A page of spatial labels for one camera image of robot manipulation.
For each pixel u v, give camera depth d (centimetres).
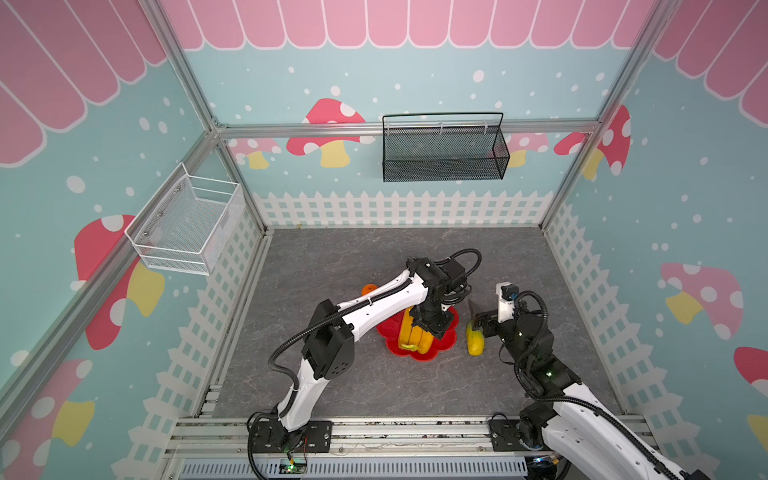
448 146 94
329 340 50
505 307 68
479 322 71
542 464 72
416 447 74
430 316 71
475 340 87
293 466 73
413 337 89
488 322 70
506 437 74
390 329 91
